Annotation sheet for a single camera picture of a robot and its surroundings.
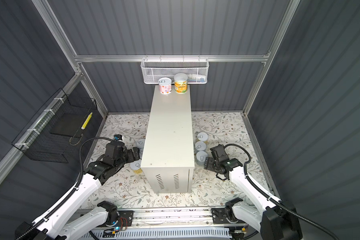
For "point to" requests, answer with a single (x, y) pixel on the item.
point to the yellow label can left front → (136, 166)
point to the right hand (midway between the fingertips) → (213, 165)
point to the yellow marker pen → (86, 121)
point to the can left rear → (140, 144)
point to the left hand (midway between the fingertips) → (132, 151)
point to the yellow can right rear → (202, 136)
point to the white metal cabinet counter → (167, 163)
